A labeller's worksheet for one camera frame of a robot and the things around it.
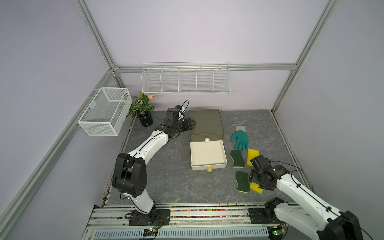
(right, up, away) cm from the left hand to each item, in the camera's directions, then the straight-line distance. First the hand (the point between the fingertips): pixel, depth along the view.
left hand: (194, 124), depth 87 cm
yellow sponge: (+31, -32, -13) cm, 46 cm away
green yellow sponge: (+28, -32, -3) cm, 42 cm away
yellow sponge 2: (+38, -20, +10) cm, 44 cm away
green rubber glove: (+33, -10, +18) cm, 39 cm away
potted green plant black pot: (-32, +9, +7) cm, 34 cm away
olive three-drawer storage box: (+8, -2, -3) cm, 9 cm away
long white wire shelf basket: (-6, +31, +13) cm, 34 cm away
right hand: (+36, -31, -4) cm, 47 cm away
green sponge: (+28, -22, +8) cm, 36 cm away
